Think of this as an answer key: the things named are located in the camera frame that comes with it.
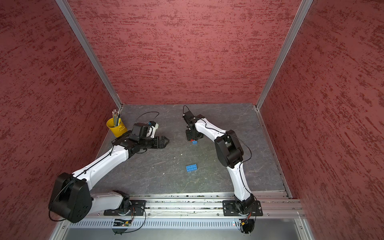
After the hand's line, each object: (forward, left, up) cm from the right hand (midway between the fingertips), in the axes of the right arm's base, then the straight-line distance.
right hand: (194, 139), depth 98 cm
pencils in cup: (+9, +51, +11) cm, 52 cm away
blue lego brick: (-2, 0, -1) cm, 2 cm away
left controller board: (-45, +38, -4) cm, 59 cm away
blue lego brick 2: (-19, +2, -2) cm, 19 cm away
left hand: (-8, +19, +10) cm, 23 cm away
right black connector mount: (-47, -26, -6) cm, 54 cm away
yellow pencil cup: (+5, +50, +6) cm, 51 cm away
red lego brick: (-6, +1, +8) cm, 10 cm away
